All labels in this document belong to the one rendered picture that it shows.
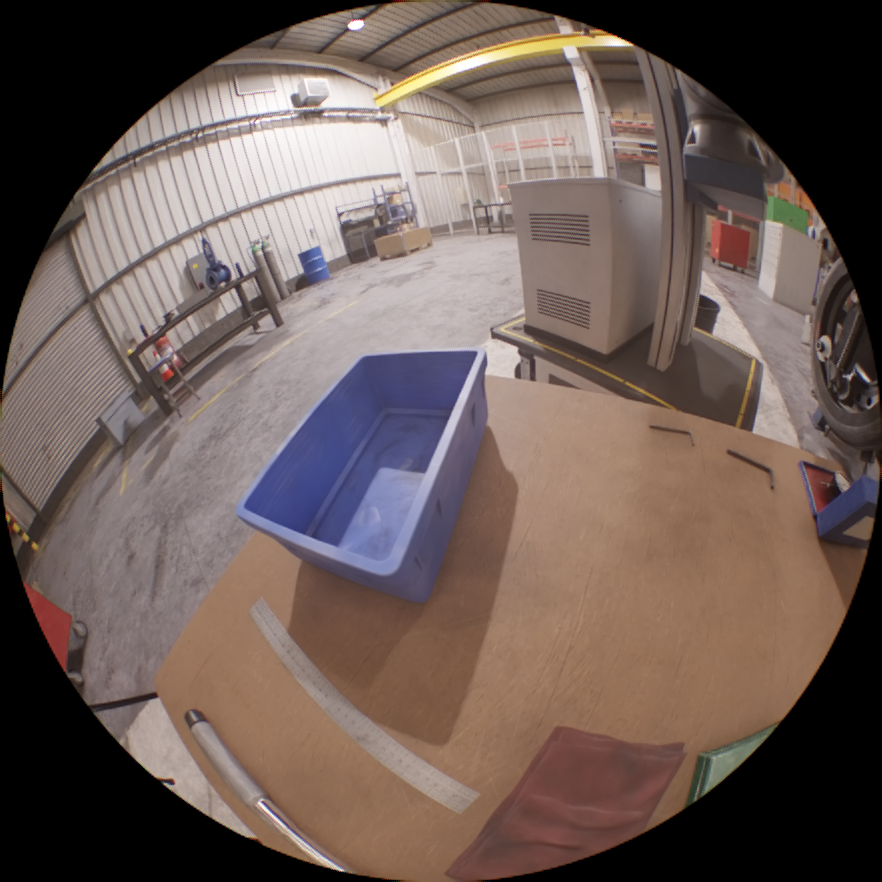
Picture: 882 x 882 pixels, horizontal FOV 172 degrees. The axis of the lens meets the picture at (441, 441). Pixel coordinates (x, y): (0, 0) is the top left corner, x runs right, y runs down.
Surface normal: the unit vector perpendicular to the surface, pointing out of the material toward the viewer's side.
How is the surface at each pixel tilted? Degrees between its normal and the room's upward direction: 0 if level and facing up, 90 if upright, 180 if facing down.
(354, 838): 0
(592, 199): 90
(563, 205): 90
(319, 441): 90
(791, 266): 90
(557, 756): 3
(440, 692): 0
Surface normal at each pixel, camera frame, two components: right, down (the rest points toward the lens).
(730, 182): -0.81, 0.51
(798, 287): -0.57, 0.65
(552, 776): -0.22, -0.75
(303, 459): 0.93, 0.08
